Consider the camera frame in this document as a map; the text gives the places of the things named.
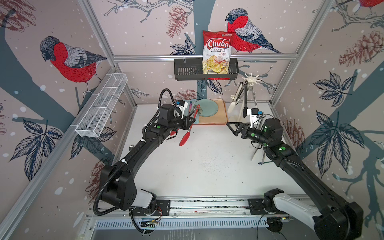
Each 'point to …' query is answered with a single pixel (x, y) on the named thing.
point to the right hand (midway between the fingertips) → (231, 123)
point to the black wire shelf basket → (192, 69)
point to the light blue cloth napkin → (196, 119)
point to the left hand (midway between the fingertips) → (196, 116)
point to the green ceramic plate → (210, 108)
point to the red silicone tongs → (185, 138)
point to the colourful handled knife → (190, 107)
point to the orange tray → (220, 117)
